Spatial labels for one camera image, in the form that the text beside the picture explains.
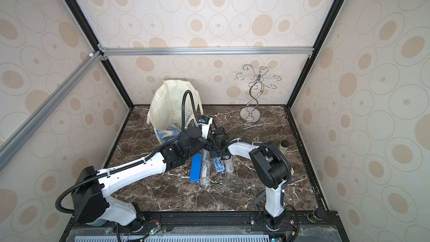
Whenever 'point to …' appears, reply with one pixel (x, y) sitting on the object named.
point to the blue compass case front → (196, 167)
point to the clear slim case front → (205, 172)
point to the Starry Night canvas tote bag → (164, 115)
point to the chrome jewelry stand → (257, 85)
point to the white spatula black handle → (259, 198)
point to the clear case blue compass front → (219, 164)
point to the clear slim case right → (229, 165)
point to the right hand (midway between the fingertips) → (220, 151)
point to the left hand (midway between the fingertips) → (221, 133)
